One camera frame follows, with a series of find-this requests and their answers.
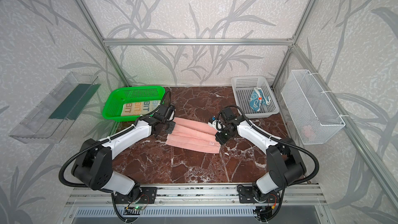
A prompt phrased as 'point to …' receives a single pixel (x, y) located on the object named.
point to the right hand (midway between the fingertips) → (218, 133)
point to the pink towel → (190, 135)
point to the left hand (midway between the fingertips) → (171, 120)
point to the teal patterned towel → (257, 97)
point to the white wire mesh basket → (316, 118)
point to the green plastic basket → (112, 109)
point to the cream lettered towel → (139, 108)
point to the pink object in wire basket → (309, 132)
